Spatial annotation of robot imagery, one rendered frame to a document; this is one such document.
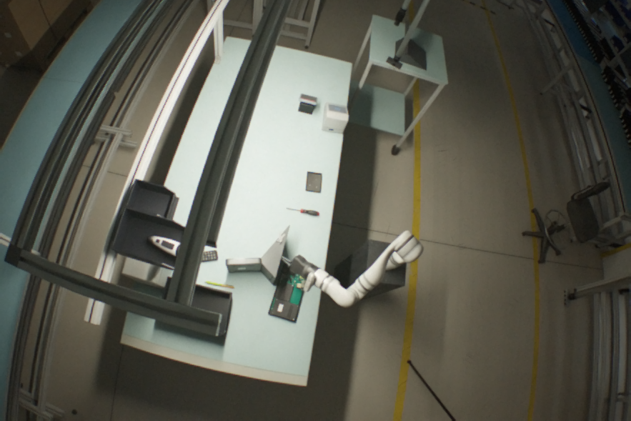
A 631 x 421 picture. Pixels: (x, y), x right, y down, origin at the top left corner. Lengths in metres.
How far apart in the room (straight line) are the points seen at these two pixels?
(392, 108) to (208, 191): 2.62
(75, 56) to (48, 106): 0.46
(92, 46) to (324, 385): 3.08
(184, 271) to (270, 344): 0.98
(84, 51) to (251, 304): 2.16
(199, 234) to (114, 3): 2.71
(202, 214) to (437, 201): 2.79
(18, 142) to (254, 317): 1.89
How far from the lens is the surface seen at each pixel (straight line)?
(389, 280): 1.95
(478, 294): 3.31
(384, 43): 2.57
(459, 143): 3.82
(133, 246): 1.27
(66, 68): 2.78
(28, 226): 0.89
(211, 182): 0.76
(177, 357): 1.68
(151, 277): 1.50
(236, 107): 0.86
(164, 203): 1.28
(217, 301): 1.64
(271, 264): 1.45
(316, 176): 1.85
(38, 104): 2.66
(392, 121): 3.13
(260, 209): 1.74
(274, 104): 2.07
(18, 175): 2.41
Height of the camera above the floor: 2.63
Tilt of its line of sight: 63 degrees down
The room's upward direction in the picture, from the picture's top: 24 degrees clockwise
